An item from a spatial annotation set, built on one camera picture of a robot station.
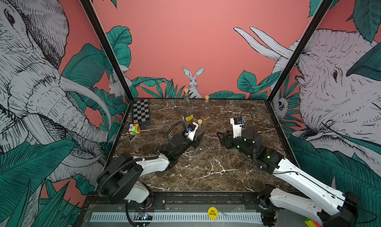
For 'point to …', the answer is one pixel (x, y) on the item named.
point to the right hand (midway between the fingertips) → (220, 130)
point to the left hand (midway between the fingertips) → (202, 128)
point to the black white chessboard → (141, 112)
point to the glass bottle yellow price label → (187, 114)
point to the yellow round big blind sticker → (213, 213)
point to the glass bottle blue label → (200, 122)
